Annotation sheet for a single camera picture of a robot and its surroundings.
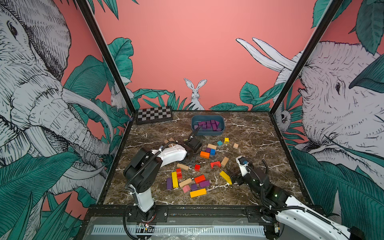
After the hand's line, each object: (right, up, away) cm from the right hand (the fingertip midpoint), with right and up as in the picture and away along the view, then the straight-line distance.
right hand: (233, 163), depth 80 cm
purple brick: (-6, +21, +31) cm, 38 cm away
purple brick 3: (-36, -12, +4) cm, 38 cm away
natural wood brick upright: (-2, -2, +12) cm, 12 cm away
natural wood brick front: (-25, -12, +4) cm, 28 cm away
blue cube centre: (-9, +3, +15) cm, 18 cm away
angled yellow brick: (-3, -9, +4) cm, 11 cm away
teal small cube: (-4, +8, +21) cm, 23 cm away
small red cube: (-20, -5, +11) cm, 23 cm away
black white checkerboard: (-58, +28, +35) cm, 73 cm away
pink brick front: (-25, -14, +1) cm, 29 cm away
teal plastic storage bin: (-9, +21, +30) cm, 38 cm away
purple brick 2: (-15, -13, +3) cm, 20 cm away
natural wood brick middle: (-28, -5, +10) cm, 31 cm away
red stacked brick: (-30, -8, +7) cm, 32 cm away
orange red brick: (-18, -11, +5) cm, 21 cm away
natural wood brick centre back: (-11, +7, +18) cm, 22 cm away
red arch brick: (-9, -3, +11) cm, 14 cm away
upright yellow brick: (-33, -11, +5) cm, 35 cm away
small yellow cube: (+1, +11, +21) cm, 24 cm away
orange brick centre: (-14, +2, +14) cm, 20 cm away
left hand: (-24, 0, +13) cm, 27 cm away
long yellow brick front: (-18, -16, 0) cm, 24 cm away
